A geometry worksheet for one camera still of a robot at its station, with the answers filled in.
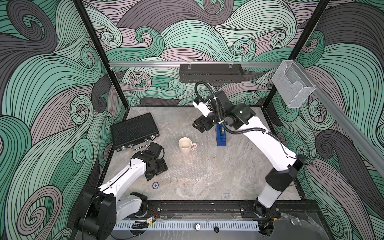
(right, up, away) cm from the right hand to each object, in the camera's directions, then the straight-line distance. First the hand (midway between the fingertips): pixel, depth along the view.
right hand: (197, 120), depth 71 cm
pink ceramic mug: (-6, -16, +21) cm, 27 cm away
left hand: (-20, -28, +11) cm, 36 cm away
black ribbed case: (-41, -7, +27) cm, 49 cm away
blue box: (+17, -10, +26) cm, 33 cm away
